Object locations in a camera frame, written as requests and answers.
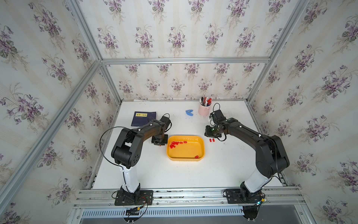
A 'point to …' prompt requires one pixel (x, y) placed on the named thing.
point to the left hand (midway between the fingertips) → (163, 144)
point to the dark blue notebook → (141, 118)
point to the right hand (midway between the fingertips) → (207, 134)
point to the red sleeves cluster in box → (172, 145)
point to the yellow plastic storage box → (186, 148)
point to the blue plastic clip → (189, 112)
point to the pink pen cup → (204, 110)
